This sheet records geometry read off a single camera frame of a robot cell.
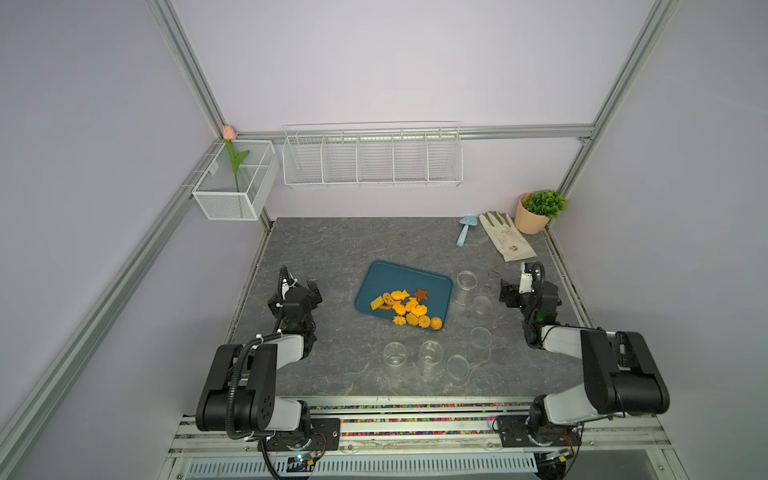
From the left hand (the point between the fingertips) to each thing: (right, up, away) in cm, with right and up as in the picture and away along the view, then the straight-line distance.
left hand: (295, 288), depth 91 cm
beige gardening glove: (+73, +17, +25) cm, 79 cm away
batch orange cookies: (+28, -5, +5) cm, 29 cm away
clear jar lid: (+59, -6, +6) cm, 60 cm away
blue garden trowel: (+60, +23, +29) cm, 71 cm away
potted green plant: (+81, +26, +18) cm, 87 cm away
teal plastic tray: (+28, +2, +16) cm, 32 cm away
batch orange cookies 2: (+37, -9, +2) cm, 39 cm away
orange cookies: (+39, -4, +7) cm, 40 cm away
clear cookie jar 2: (+31, -20, -4) cm, 37 cm away
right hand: (+69, +3, +3) cm, 69 cm away
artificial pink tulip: (-19, +40, 0) cm, 44 cm away
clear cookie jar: (+53, +2, +2) cm, 53 cm away
